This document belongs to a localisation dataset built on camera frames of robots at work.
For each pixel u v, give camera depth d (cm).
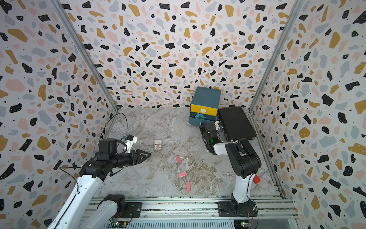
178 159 92
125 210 70
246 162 51
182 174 86
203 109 95
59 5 69
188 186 82
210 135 75
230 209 73
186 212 73
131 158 64
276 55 89
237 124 105
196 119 102
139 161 64
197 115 106
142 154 69
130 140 68
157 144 98
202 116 104
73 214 41
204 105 95
